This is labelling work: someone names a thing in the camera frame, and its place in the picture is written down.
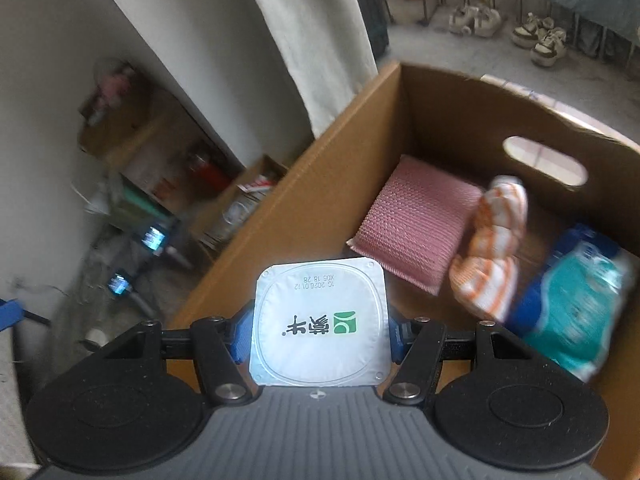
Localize black and white sneaker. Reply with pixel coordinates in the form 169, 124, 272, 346
530, 27, 568, 67
511, 14, 555, 48

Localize printed cardboard carton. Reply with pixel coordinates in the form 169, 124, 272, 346
80, 60, 246, 221

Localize dark hanging trousers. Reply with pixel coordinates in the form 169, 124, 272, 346
345, 0, 391, 58

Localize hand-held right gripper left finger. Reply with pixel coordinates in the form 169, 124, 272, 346
102, 308, 256, 407

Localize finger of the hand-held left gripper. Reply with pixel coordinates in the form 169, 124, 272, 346
0, 299, 51, 332

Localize orange striped towel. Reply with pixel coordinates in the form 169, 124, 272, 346
447, 175, 531, 321

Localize clear plastic blister pack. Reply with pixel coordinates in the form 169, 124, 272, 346
250, 257, 388, 386

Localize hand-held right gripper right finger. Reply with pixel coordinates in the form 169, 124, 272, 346
384, 310, 531, 406

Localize pink sponge cloth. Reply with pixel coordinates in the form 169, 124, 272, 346
347, 155, 483, 296

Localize blue tissue pack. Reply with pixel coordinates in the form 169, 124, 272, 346
505, 225, 636, 381

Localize brown cardboard box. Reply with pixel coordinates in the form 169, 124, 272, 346
167, 60, 640, 411

